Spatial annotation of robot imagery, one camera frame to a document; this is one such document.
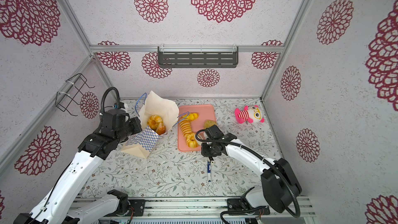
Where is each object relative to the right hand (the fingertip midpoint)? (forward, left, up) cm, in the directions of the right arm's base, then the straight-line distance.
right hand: (202, 150), depth 84 cm
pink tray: (+35, -1, -9) cm, 36 cm away
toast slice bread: (+23, -4, -6) cm, 24 cm away
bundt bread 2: (+6, +6, -2) cm, 9 cm away
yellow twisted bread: (+28, +7, -5) cm, 30 cm away
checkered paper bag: (+1, +32, +6) cm, 32 cm away
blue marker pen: (-8, -4, -8) cm, 12 cm away
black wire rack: (+16, +66, +28) cm, 73 cm away
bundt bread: (+18, +30, +3) cm, 35 cm away
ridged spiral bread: (+19, +11, -4) cm, 22 cm away
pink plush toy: (+29, -33, -3) cm, 44 cm away
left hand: (+4, +30, +18) cm, 35 cm away
